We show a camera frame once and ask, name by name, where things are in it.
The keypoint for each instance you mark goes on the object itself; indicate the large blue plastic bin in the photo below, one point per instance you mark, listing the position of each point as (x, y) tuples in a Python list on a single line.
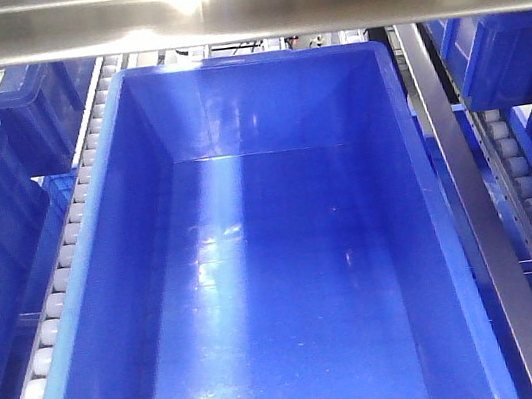
[(284, 282)]

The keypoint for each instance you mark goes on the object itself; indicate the steel rack with white rollers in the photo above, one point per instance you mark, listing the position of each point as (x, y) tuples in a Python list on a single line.
[(236, 12)]

